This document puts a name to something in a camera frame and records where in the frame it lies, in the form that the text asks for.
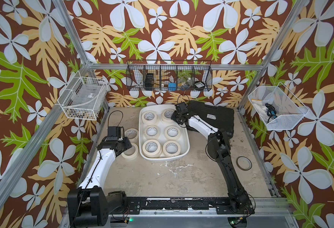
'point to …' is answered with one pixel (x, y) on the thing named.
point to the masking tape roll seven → (172, 132)
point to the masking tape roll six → (171, 148)
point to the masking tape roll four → (166, 115)
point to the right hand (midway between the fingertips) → (171, 116)
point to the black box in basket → (148, 81)
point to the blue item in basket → (172, 87)
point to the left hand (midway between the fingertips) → (128, 142)
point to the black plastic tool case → (220, 118)
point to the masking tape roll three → (131, 153)
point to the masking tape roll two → (149, 117)
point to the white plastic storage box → (161, 138)
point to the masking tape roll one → (132, 134)
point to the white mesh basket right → (289, 109)
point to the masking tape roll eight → (152, 148)
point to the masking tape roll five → (152, 131)
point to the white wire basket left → (84, 98)
